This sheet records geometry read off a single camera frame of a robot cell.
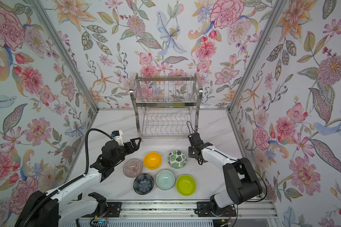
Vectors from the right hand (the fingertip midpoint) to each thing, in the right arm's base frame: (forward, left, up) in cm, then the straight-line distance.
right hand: (194, 150), depth 94 cm
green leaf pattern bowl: (-6, +12, -2) cm, 13 cm away
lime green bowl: (-22, +6, -2) cm, 23 cm away
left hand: (-2, +33, +15) cm, 37 cm away
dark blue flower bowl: (-22, +31, -1) cm, 38 cm away
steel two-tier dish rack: (+45, +21, -4) cm, 50 cm away
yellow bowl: (-8, +27, -1) cm, 28 cm away
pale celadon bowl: (-19, +18, -1) cm, 26 cm away
